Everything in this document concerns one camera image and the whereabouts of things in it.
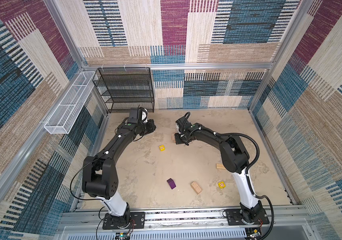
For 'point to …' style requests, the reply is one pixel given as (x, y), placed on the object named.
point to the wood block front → (197, 188)
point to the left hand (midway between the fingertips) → (156, 124)
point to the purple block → (171, 183)
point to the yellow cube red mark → (221, 184)
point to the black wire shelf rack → (123, 88)
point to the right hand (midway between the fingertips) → (178, 141)
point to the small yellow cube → (162, 148)
